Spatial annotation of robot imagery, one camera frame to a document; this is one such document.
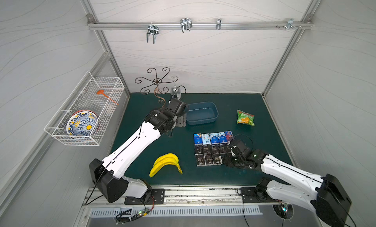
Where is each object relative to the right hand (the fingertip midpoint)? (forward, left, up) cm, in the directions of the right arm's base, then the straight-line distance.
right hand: (225, 160), depth 82 cm
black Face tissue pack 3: (+7, 0, -1) cm, 7 cm away
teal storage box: (+36, +14, -3) cm, 39 cm away
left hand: (+13, +27, +22) cm, 38 cm away
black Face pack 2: (0, +5, -1) cm, 5 cm away
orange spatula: (+24, +70, +30) cm, 79 cm away
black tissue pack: (0, +14, -1) cm, 14 cm away
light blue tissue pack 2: (+15, 0, -1) cm, 15 cm away
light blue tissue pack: (+15, +5, -1) cm, 16 cm away
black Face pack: (+1, +9, -1) cm, 9 cm away
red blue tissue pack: (+17, -4, -1) cm, 17 cm away
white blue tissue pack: (+14, +11, -1) cm, 17 cm away
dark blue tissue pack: (+14, +16, -1) cm, 21 cm away
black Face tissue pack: (+7, +10, -1) cm, 12 cm away
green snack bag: (+30, -17, 0) cm, 35 cm away
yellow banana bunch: (-2, +32, +3) cm, 33 cm away
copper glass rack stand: (+35, +41, +29) cm, 61 cm away
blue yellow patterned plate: (+2, +66, +32) cm, 73 cm away
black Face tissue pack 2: (+7, +5, -1) cm, 9 cm away
